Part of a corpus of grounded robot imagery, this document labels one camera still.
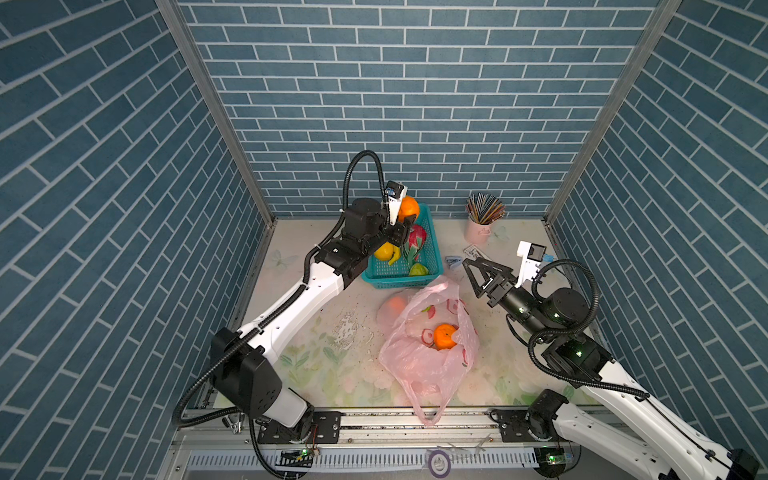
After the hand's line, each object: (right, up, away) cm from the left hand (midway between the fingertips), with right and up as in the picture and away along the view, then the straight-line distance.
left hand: (405, 210), depth 75 cm
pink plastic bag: (+1, -27, -1) cm, 27 cm away
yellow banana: (-3, -13, +31) cm, 33 cm away
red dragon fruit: (+4, -8, +30) cm, 31 cm away
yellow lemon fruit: (-6, -11, +30) cm, 32 cm away
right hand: (+13, -12, -14) cm, 22 cm away
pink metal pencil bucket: (+27, -5, +33) cm, 43 cm away
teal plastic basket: (-6, -19, +22) cm, 29 cm away
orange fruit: (+11, -35, +11) cm, 38 cm away
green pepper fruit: (+5, -17, +23) cm, 29 cm away
